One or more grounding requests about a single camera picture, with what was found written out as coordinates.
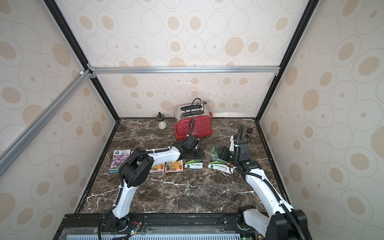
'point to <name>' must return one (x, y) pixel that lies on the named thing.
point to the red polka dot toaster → (192, 119)
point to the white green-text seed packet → (218, 164)
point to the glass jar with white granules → (162, 122)
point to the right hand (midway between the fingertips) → (227, 150)
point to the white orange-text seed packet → (174, 166)
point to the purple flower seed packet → (118, 156)
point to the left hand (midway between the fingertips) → (206, 154)
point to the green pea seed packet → (195, 164)
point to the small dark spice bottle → (249, 131)
